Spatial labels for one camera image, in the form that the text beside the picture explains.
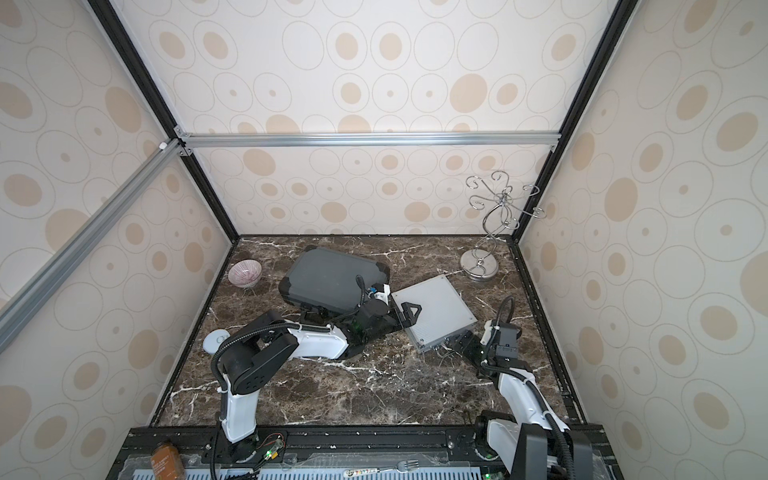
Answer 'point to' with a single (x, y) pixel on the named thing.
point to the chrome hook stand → (481, 262)
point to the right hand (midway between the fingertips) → (473, 345)
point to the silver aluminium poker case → (443, 312)
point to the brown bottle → (166, 462)
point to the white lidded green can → (213, 339)
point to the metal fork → (402, 466)
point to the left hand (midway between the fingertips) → (423, 313)
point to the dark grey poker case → (328, 279)
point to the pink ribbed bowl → (245, 273)
